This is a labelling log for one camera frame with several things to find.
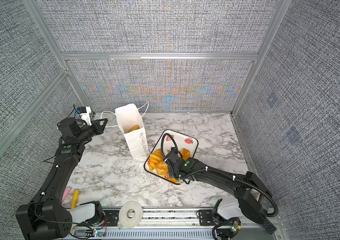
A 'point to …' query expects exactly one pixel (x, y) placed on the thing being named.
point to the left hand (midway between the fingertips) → (107, 119)
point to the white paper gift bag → (130, 121)
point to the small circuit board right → (234, 227)
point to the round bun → (162, 168)
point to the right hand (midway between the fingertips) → (173, 168)
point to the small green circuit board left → (98, 234)
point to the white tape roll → (130, 223)
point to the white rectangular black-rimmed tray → (169, 139)
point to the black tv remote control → (269, 227)
